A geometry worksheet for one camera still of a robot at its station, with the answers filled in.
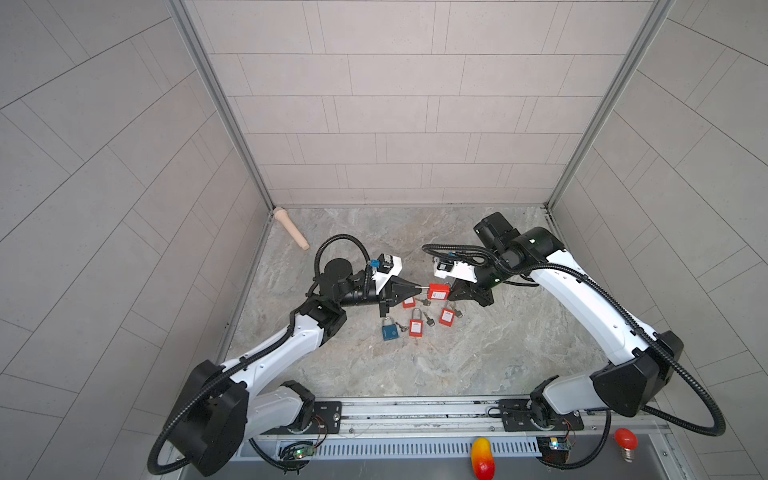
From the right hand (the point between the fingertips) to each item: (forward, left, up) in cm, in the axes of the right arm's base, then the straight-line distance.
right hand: (451, 293), depth 69 cm
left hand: (-1, +7, +3) cm, 8 cm away
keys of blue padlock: (+1, +12, -21) cm, 24 cm away
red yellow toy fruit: (-30, -3, -18) cm, 36 cm away
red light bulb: (-29, -37, -21) cm, 52 cm away
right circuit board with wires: (-29, -21, -23) cm, 43 cm away
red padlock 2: (+8, +9, -20) cm, 23 cm away
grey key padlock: (+3, +4, -21) cm, 21 cm away
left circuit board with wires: (-26, +37, -18) cm, 49 cm away
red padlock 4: (+3, -1, -20) cm, 20 cm away
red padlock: (-1, +4, +4) cm, 6 cm away
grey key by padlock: (+5, -6, -21) cm, 23 cm away
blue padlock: (0, +15, -20) cm, 25 cm away
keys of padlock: (+9, +4, -21) cm, 23 cm away
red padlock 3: (+1, +8, -20) cm, 21 cm away
